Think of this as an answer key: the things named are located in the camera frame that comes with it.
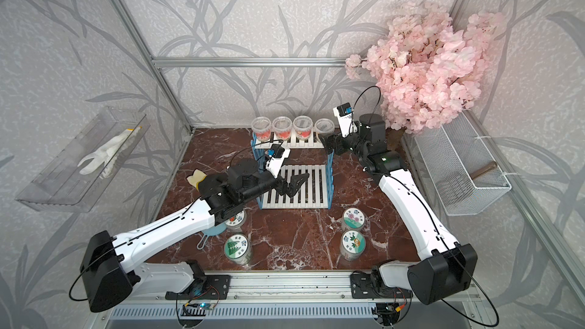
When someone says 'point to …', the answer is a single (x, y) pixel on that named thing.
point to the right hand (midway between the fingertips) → (330, 129)
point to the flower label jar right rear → (353, 218)
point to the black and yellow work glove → (197, 177)
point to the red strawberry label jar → (234, 225)
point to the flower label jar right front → (353, 244)
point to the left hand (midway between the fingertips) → (299, 169)
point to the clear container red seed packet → (261, 126)
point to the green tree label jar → (238, 249)
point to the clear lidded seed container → (282, 126)
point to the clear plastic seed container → (303, 125)
